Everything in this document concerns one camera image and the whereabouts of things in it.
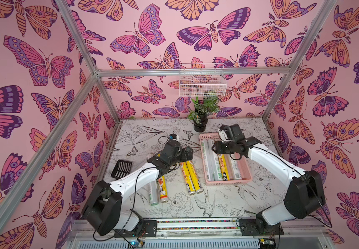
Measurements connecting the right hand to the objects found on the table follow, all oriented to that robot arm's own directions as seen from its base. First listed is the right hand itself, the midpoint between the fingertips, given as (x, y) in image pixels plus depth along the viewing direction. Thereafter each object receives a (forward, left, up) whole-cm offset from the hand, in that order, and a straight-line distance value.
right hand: (211, 148), depth 85 cm
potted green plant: (+24, +4, +8) cm, 26 cm away
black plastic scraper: (-6, +53, -15) cm, 56 cm away
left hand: (-2, +12, 0) cm, 12 cm away
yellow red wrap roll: (-19, +26, -12) cm, 35 cm away
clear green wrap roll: (-21, +31, -12) cm, 39 cm away
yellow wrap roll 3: (-6, -8, -12) cm, 15 cm away
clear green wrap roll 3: (+6, +2, -10) cm, 12 cm away
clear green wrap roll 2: (-7, -15, -11) cm, 20 cm away
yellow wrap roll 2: (-11, +9, -12) cm, 19 cm away
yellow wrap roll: (-12, +13, -12) cm, 22 cm away
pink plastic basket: (-9, -20, -11) cm, 25 cm away
